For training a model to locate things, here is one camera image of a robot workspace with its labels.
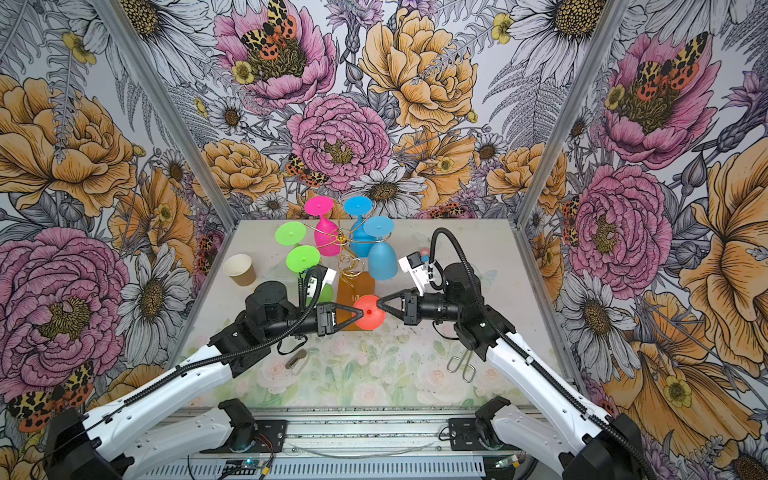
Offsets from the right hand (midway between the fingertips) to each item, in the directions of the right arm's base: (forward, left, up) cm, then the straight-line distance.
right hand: (380, 314), depth 66 cm
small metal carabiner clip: (+1, +24, -24) cm, 35 cm away
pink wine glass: (+20, +13, +5) cm, 25 cm away
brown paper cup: (+32, +50, -24) cm, 64 cm away
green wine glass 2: (+19, +21, +7) cm, 29 cm away
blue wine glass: (+24, +6, -3) cm, 25 cm away
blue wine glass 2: (+16, -1, -2) cm, 16 cm away
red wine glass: (0, +2, 0) cm, 2 cm away
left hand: (-1, +4, -1) cm, 5 cm away
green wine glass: (+11, +17, +7) cm, 21 cm away
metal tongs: (-3, -22, -27) cm, 35 cm away
